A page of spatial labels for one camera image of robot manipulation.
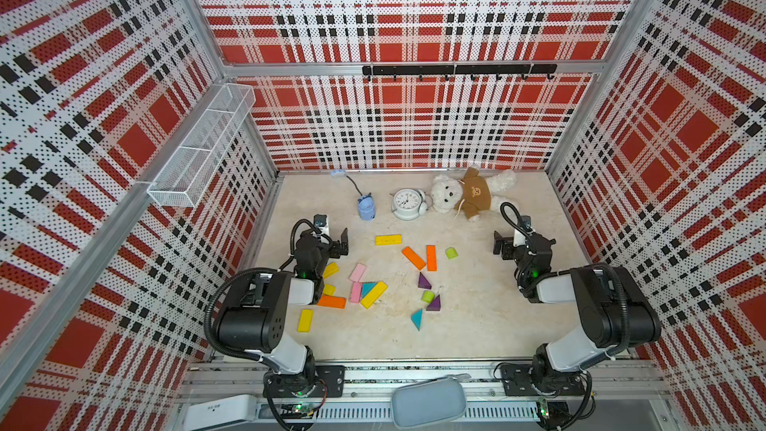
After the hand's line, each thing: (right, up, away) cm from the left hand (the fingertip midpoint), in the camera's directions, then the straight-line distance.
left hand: (335, 227), depth 94 cm
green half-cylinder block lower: (+29, -20, -6) cm, 36 cm away
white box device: (-19, -37, -30) cm, 52 cm away
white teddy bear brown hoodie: (+47, +11, +10) cm, 49 cm away
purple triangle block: (+28, -17, -5) cm, 33 cm away
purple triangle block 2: (+31, -22, -10) cm, 39 cm away
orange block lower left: (0, -22, -6) cm, 23 cm away
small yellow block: (-1, -19, -5) cm, 19 cm away
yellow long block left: (-1, -13, -1) cm, 14 cm away
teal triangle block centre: (+11, -18, -6) cm, 21 cm away
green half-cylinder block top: (+38, -9, +3) cm, 39 cm away
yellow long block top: (+17, -5, +6) cm, 18 cm away
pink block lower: (+8, -19, -6) cm, 21 cm away
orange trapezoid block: (+25, -10, +2) cm, 27 cm away
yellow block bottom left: (-6, -26, -11) cm, 29 cm away
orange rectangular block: (+31, -10, +1) cm, 33 cm away
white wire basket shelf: (-48, +17, 0) cm, 51 cm away
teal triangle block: (+26, -25, -10) cm, 37 cm away
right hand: (+58, -1, 0) cm, 58 cm away
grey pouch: (+28, -39, -26) cm, 54 cm away
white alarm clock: (+24, +7, +12) cm, 28 cm away
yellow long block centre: (+13, -20, -6) cm, 24 cm away
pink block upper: (+7, -14, -1) cm, 16 cm away
